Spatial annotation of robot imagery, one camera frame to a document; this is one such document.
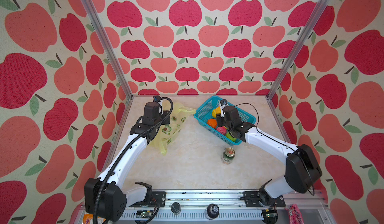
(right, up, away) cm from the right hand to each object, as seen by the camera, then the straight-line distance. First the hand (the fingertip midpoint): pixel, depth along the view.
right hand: (223, 113), depth 87 cm
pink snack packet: (+30, -48, -18) cm, 59 cm away
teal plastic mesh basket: (-10, 0, +18) cm, 20 cm away
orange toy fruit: (-5, -6, +8) cm, 12 cm away
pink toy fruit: (0, -11, +5) cm, 12 cm away
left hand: (-32, 0, -7) cm, 32 cm away
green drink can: (+1, -23, -9) cm, 24 cm away
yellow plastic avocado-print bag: (-27, 0, +10) cm, 29 cm away
